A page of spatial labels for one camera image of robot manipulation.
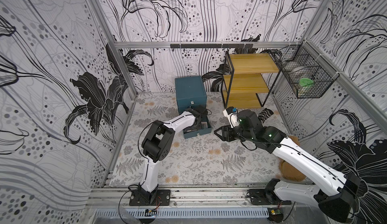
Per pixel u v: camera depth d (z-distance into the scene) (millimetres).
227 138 604
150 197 642
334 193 386
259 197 678
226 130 604
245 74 1077
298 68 800
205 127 954
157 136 572
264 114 1031
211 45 922
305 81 786
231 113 634
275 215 702
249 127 531
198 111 747
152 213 718
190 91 915
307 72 783
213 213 765
